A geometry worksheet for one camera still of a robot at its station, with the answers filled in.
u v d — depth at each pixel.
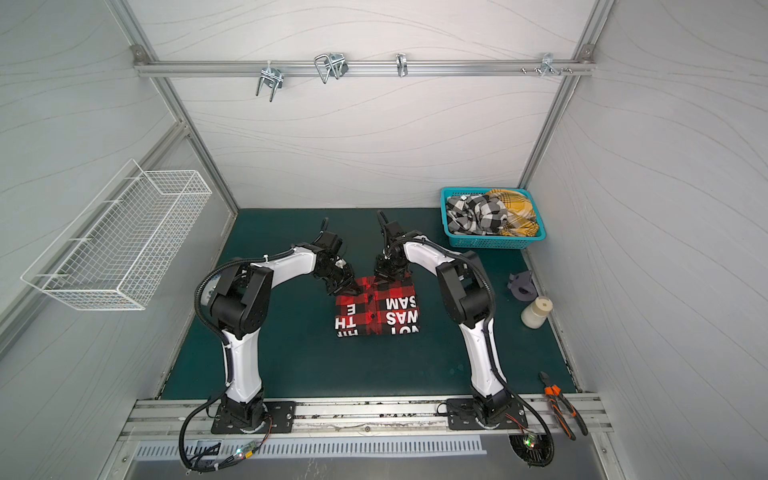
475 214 1.09
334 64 0.77
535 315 0.84
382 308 0.88
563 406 0.75
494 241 1.04
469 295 0.56
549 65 0.76
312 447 0.70
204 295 0.94
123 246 0.69
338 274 0.86
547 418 0.74
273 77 0.80
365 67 0.79
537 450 0.72
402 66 0.78
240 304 0.54
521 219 1.04
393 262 0.86
